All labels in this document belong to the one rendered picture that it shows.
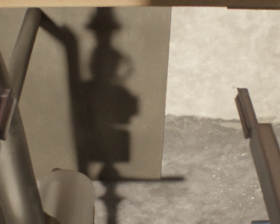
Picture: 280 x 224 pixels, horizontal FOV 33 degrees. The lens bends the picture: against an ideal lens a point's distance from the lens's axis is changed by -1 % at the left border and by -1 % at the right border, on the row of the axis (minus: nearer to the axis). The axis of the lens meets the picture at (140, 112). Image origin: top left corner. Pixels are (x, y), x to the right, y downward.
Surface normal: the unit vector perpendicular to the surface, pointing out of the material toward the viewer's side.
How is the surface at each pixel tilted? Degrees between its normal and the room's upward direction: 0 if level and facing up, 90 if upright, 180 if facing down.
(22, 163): 55
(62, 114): 0
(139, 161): 0
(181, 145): 0
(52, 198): 90
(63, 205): 90
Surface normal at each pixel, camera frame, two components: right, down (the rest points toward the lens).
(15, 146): 0.67, -0.04
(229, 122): 0.03, 0.65
